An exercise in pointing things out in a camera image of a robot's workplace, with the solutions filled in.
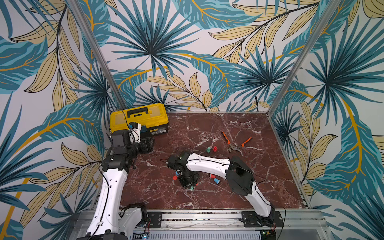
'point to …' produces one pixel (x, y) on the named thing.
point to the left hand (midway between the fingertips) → (149, 142)
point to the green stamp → (208, 150)
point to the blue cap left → (177, 173)
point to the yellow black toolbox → (153, 118)
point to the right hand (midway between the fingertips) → (189, 187)
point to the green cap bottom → (192, 187)
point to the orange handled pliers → (232, 147)
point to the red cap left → (174, 177)
